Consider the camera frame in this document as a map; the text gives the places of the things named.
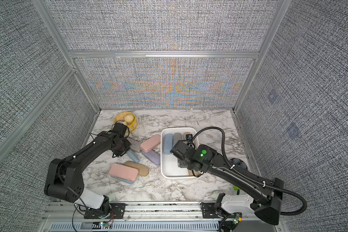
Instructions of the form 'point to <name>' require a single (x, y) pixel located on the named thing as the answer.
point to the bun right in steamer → (128, 118)
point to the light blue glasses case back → (168, 142)
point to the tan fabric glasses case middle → (143, 170)
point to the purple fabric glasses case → (153, 156)
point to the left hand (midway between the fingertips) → (132, 147)
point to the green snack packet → (237, 189)
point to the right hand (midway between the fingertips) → (186, 156)
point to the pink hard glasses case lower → (124, 171)
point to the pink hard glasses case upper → (150, 143)
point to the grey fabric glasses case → (177, 137)
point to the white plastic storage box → (169, 169)
